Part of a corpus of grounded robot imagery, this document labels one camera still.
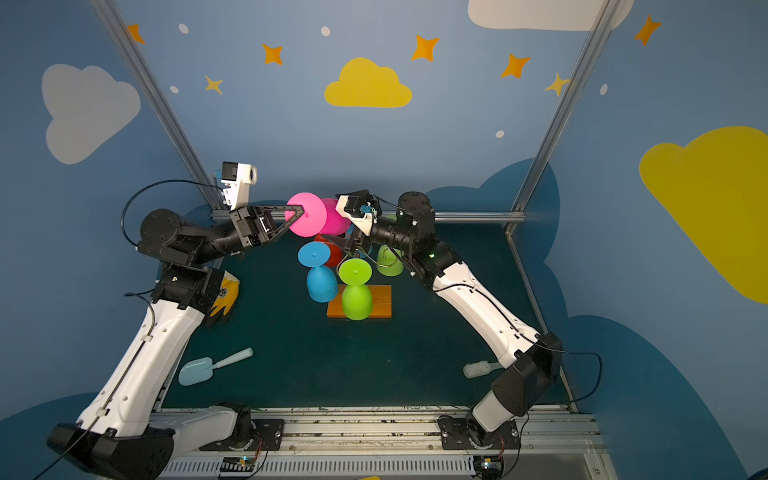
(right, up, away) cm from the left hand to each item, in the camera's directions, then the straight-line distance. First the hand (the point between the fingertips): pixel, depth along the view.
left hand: (299, 209), depth 50 cm
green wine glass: (+7, -17, +22) cm, 29 cm away
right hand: (+4, +2, +13) cm, 14 cm away
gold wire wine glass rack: (+8, -8, +18) cm, 21 cm away
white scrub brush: (+41, -41, +34) cm, 67 cm away
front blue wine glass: (-2, -14, +25) cm, 29 cm away
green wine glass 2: (+16, -10, +33) cm, 38 cm away
